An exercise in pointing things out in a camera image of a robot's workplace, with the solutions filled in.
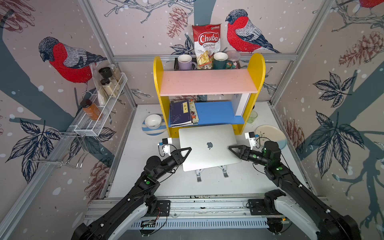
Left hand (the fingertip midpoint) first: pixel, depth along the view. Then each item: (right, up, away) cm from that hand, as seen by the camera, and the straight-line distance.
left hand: (192, 147), depth 69 cm
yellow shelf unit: (+12, +31, +53) cm, 63 cm away
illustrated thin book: (0, +16, +25) cm, 30 cm away
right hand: (+19, -2, +6) cm, 20 cm away
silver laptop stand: (+3, -17, +14) cm, 22 cm away
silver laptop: (+9, 0, +4) cm, 9 cm away
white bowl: (-29, +11, +35) cm, 47 cm away
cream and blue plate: (+54, +3, +33) cm, 63 cm away
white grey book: (+29, +22, +16) cm, 39 cm away
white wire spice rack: (-55, +1, -4) cm, 56 cm away
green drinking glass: (+44, +15, +41) cm, 62 cm away
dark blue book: (-9, +17, +23) cm, 30 cm away
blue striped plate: (-23, +6, +33) cm, 41 cm away
